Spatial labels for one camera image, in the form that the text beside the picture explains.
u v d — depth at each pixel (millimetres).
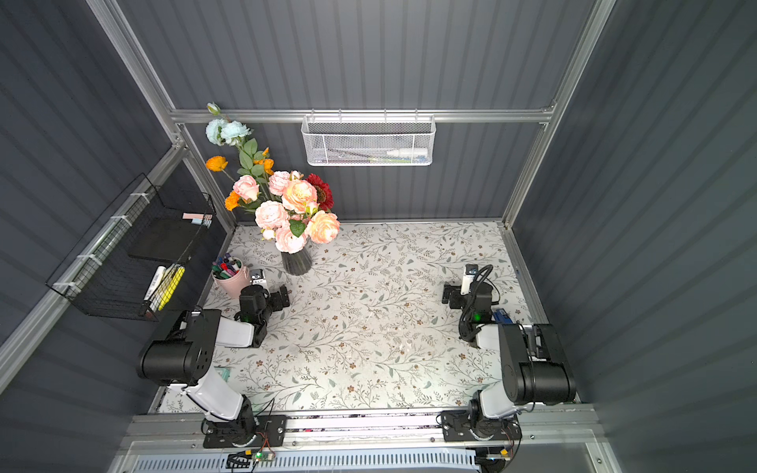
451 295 851
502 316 888
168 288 689
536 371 446
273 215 692
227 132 794
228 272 911
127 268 711
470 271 813
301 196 630
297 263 1020
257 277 841
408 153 915
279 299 908
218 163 864
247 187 674
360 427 756
